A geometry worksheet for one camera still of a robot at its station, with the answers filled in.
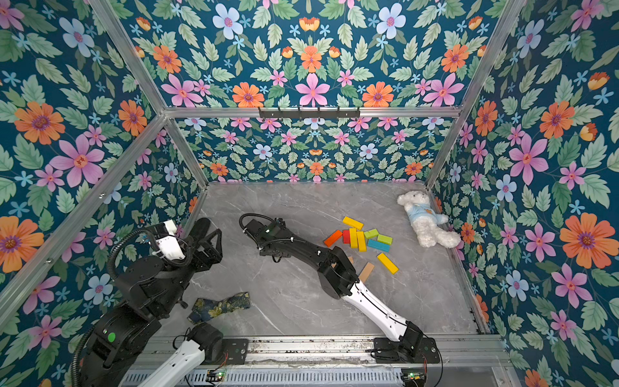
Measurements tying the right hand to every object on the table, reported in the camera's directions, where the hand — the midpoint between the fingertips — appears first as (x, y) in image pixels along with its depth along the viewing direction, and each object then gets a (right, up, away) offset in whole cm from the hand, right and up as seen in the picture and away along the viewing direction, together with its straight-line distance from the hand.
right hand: (279, 245), depth 98 cm
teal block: (+41, 0, 0) cm, 41 cm away
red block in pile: (+28, +3, +2) cm, 28 cm away
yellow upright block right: (+34, +2, 0) cm, 34 cm away
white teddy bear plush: (+59, +10, -3) cm, 60 cm away
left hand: (-10, +9, -37) cm, 40 cm away
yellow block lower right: (+45, -8, -7) cm, 46 cm away
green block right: (+44, +2, +1) cm, 44 cm away
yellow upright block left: (+31, +3, +1) cm, 31 cm away
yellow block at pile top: (+31, +9, +6) cm, 33 cm away
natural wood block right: (+34, -8, -10) cm, 37 cm away
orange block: (+22, +3, +2) cm, 22 cm away
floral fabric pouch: (-22, -19, -18) cm, 34 cm away
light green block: (+38, +4, +3) cm, 39 cm away
